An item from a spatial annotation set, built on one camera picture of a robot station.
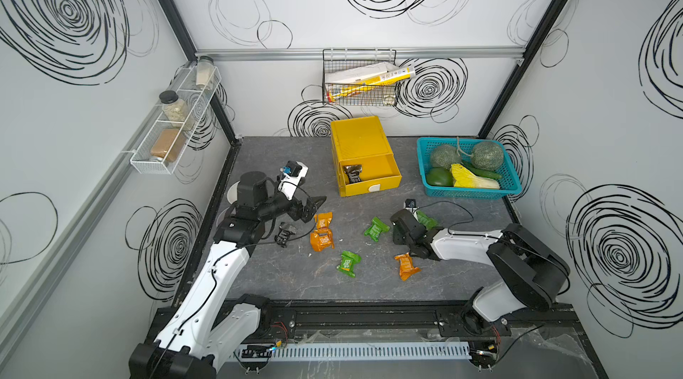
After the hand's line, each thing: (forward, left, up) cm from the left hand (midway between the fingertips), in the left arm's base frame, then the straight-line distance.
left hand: (311, 188), depth 73 cm
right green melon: (+25, -62, -12) cm, 68 cm away
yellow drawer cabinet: (+22, -14, -3) cm, 26 cm away
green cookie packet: (+1, -21, -24) cm, 31 cm away
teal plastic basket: (+16, -44, -18) cm, 50 cm away
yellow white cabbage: (+17, -52, -16) cm, 57 cm away
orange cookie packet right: (-13, -29, -23) cm, 39 cm away
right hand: (+1, -30, -25) cm, 39 cm away
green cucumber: (+21, -60, -16) cm, 66 cm away
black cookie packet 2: (-2, +11, -24) cm, 27 cm away
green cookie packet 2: (+3, -40, -25) cm, 47 cm away
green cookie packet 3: (-12, -11, -23) cm, 28 cm away
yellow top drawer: (+13, -21, -9) cm, 26 cm away
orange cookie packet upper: (+2, -1, -24) cm, 25 cm away
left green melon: (+26, -47, -14) cm, 55 cm away
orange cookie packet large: (-4, -2, -24) cm, 24 cm away
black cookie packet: (+13, -12, -9) cm, 20 cm away
